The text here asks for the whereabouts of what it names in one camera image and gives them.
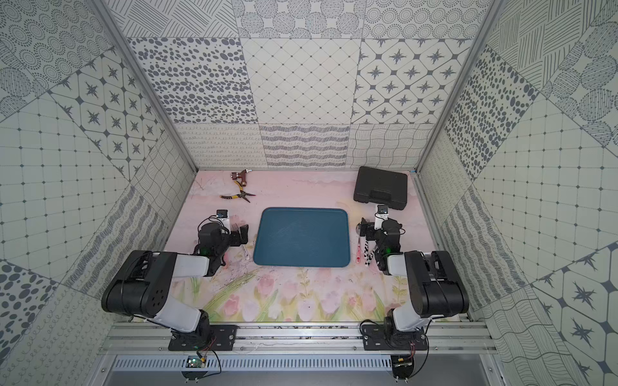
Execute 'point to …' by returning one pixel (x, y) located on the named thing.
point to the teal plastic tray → (302, 236)
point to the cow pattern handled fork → (368, 254)
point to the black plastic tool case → (381, 186)
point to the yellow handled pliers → (241, 195)
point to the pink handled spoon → (360, 228)
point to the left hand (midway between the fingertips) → (234, 223)
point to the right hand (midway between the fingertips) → (375, 220)
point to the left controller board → (195, 362)
